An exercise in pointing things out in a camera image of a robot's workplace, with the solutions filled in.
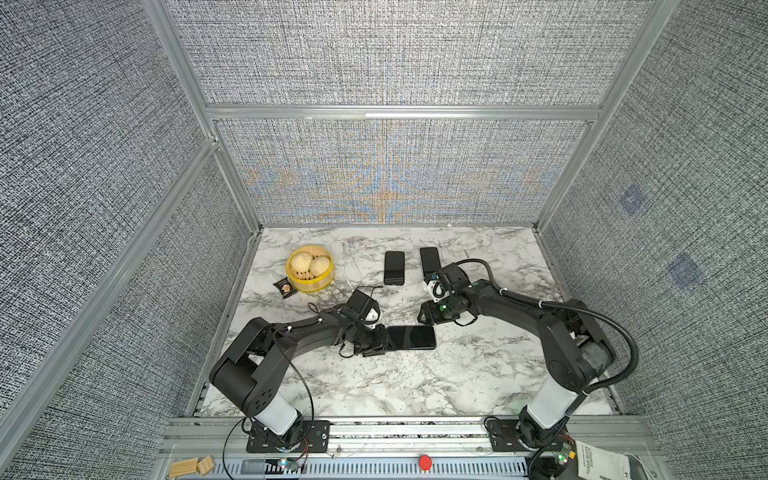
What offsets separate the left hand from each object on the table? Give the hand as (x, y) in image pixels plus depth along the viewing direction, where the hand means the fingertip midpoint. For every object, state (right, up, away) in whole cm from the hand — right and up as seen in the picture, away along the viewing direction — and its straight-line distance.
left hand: (392, 351), depth 85 cm
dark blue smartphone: (+15, +25, +25) cm, 38 cm away
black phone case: (+2, +23, +22) cm, 31 cm away
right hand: (+10, +8, +7) cm, 15 cm away
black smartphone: (+2, +23, +22) cm, 32 cm away
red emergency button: (+7, -20, -17) cm, 27 cm away
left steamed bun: (-30, +25, +15) cm, 42 cm away
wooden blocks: (-46, -21, -16) cm, 53 cm away
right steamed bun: (-24, +24, +15) cm, 37 cm away
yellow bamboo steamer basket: (-29, +18, +15) cm, 37 cm away
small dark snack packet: (-35, +17, +15) cm, 42 cm away
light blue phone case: (+11, +21, +1) cm, 23 cm away
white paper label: (+47, -21, -16) cm, 54 cm away
